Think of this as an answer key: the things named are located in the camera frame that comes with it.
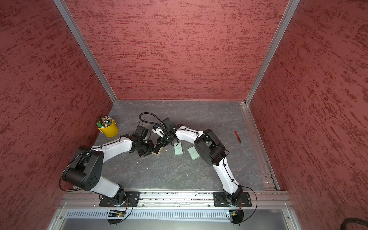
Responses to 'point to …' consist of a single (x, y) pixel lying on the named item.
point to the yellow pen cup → (111, 131)
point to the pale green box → (178, 149)
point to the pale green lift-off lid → (193, 153)
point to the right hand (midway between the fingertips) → (160, 145)
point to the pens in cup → (105, 122)
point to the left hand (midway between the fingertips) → (154, 153)
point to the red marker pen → (237, 136)
